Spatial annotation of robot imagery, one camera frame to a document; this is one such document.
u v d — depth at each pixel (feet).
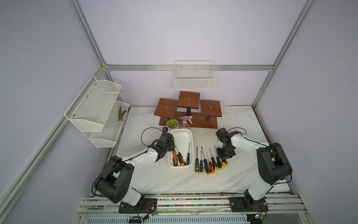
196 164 2.95
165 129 2.69
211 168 2.81
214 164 2.87
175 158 2.89
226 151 2.57
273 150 1.64
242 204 2.40
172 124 3.22
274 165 1.55
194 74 3.20
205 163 2.89
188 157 2.94
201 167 2.82
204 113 3.16
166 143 2.33
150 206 2.40
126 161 1.55
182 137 3.13
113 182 1.41
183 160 2.90
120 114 3.21
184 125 3.21
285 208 2.43
